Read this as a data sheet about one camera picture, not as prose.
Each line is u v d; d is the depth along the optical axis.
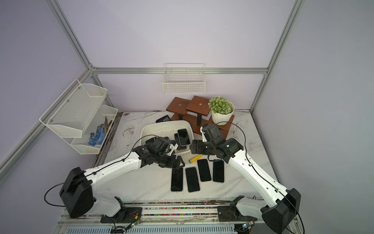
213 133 0.54
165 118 1.15
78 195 0.41
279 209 0.37
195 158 0.93
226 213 0.73
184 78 0.96
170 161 0.70
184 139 1.20
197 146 0.64
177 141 1.01
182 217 0.73
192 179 0.87
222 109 0.82
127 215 0.72
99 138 0.87
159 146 0.63
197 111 0.92
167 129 1.09
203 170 0.88
